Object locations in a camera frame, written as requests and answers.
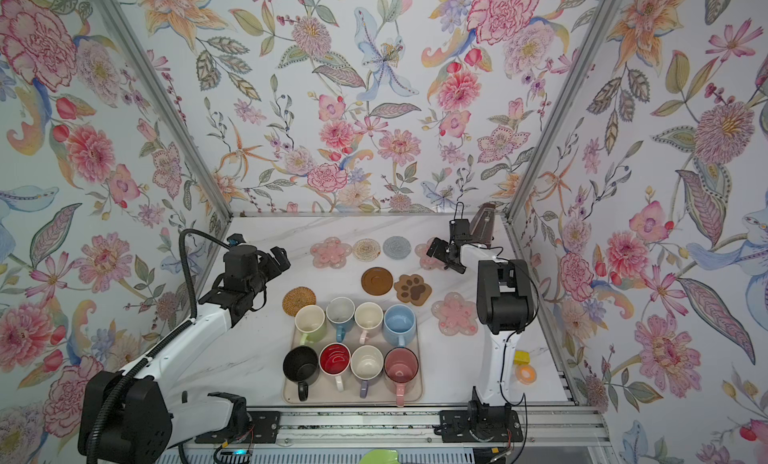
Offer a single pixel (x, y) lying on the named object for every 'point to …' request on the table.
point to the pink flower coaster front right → (455, 314)
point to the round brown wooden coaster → (377, 280)
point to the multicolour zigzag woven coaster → (366, 250)
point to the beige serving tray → (380, 389)
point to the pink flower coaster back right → (426, 261)
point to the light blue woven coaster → (397, 247)
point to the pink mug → (401, 366)
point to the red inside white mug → (334, 360)
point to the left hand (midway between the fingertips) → (279, 256)
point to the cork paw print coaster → (412, 289)
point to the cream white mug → (369, 316)
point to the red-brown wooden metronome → (483, 227)
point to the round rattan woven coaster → (297, 297)
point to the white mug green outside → (310, 322)
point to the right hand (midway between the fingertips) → (441, 253)
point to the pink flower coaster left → (330, 253)
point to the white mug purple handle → (366, 363)
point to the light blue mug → (399, 324)
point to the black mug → (301, 366)
